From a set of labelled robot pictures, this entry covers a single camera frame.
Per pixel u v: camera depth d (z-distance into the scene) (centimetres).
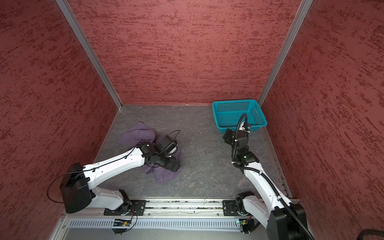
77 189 39
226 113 104
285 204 41
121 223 72
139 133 98
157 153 58
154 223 71
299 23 77
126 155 51
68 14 73
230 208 74
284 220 39
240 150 61
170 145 63
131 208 73
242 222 71
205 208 76
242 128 73
